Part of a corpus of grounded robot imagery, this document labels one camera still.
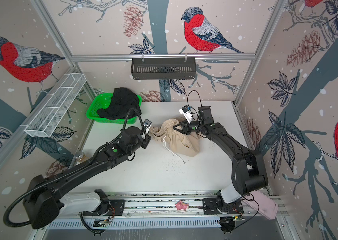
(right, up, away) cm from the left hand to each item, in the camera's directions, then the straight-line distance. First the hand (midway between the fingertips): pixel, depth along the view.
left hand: (147, 130), depth 78 cm
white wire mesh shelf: (-49, +5, -7) cm, 50 cm away
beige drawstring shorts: (+16, -5, +5) cm, 18 cm away
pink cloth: (+53, -31, -11) cm, 63 cm away
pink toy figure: (+18, -36, -6) cm, 41 cm away
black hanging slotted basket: (+7, +42, +28) cm, 51 cm away
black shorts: (-24, +20, +33) cm, 45 cm away
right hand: (+15, +1, +4) cm, 16 cm away
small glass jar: (-38, -14, +3) cm, 41 cm away
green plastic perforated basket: (-42, +20, +40) cm, 61 cm away
